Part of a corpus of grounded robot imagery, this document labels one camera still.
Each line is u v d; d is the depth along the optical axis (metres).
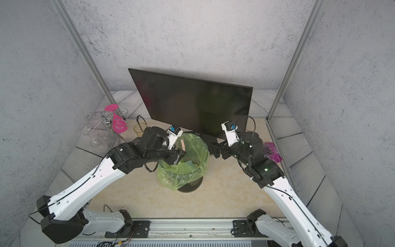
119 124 0.96
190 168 0.67
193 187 0.83
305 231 0.38
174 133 0.57
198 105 0.96
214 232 0.73
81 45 0.81
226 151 0.59
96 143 0.85
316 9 0.70
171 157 0.58
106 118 0.81
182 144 0.66
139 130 0.53
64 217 0.39
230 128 0.55
